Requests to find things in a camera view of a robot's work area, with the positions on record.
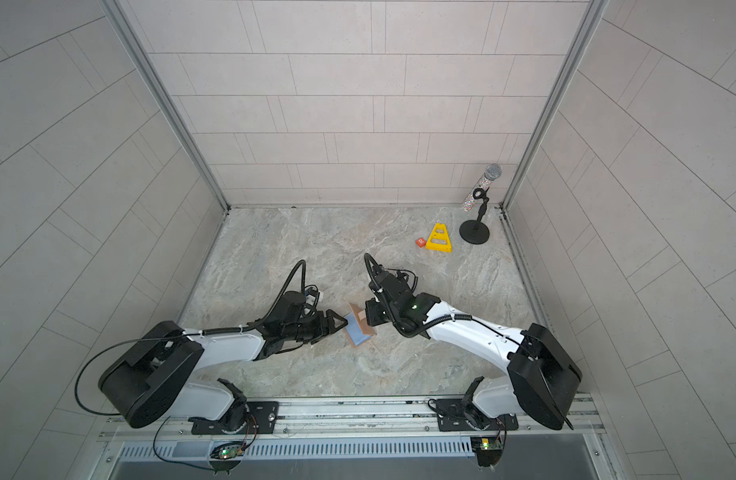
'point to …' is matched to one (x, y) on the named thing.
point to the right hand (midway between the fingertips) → (367, 310)
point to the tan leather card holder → (357, 327)
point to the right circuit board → (487, 448)
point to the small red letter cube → (421, 242)
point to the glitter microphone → (492, 172)
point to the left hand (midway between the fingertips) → (346, 327)
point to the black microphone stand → (476, 232)
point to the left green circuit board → (227, 451)
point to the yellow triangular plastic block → (436, 235)
